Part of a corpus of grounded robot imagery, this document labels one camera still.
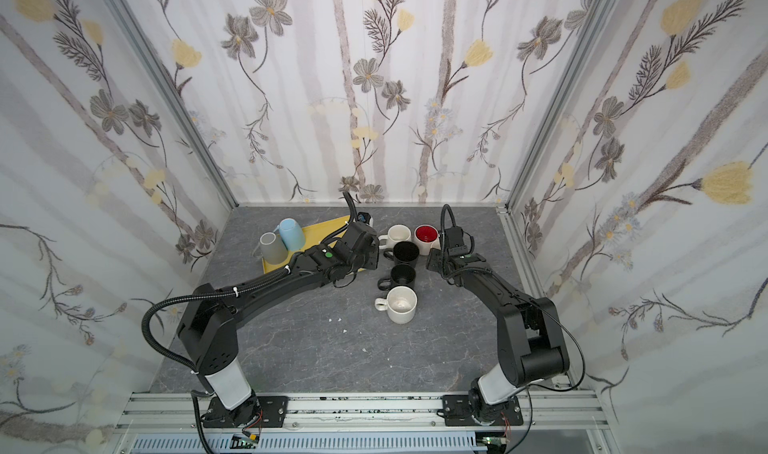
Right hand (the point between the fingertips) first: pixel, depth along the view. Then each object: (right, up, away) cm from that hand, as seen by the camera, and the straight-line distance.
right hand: (434, 252), depth 92 cm
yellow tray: (-43, +5, +20) cm, 47 cm away
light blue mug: (-48, +6, +9) cm, 49 cm away
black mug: (-10, -7, -1) cm, 12 cm away
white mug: (-1, +4, +15) cm, 15 cm away
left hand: (-19, +3, -6) cm, 20 cm away
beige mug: (-11, -16, +1) cm, 20 cm away
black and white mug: (-9, -1, +8) cm, 12 cm away
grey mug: (-54, +1, +6) cm, 54 cm away
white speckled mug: (-12, +6, +10) cm, 16 cm away
